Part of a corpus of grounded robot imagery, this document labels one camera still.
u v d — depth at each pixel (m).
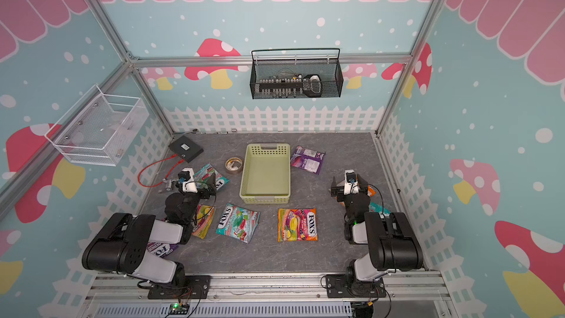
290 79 0.92
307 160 1.06
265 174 1.08
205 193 0.80
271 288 0.76
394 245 0.44
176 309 0.73
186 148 1.12
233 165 1.06
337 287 0.74
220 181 0.99
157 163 1.09
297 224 0.87
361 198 0.71
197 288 0.75
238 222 0.87
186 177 0.74
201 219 0.88
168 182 1.00
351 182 0.75
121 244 0.46
